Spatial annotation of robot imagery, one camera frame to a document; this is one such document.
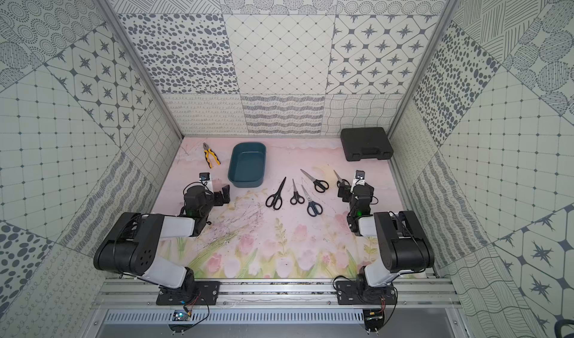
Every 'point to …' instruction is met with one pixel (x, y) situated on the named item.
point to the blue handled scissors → (313, 209)
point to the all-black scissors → (275, 200)
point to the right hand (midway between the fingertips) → (355, 184)
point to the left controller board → (179, 315)
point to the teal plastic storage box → (246, 168)
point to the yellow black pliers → (207, 151)
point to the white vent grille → (236, 317)
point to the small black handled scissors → (296, 198)
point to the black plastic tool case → (360, 143)
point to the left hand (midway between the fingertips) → (216, 183)
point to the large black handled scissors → (321, 185)
